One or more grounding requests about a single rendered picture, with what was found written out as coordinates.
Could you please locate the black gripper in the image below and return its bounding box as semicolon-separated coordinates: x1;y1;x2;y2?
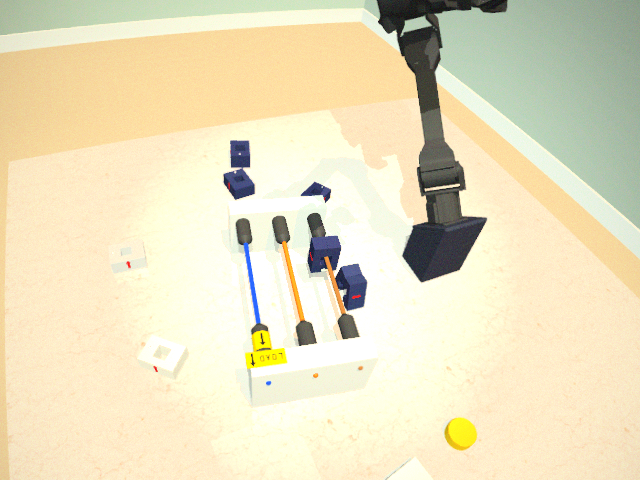
410;0;507;15

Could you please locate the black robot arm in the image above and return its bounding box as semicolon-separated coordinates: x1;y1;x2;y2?
377;0;468;226

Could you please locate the yellow cylinder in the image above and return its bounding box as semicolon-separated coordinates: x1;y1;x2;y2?
444;418;477;451

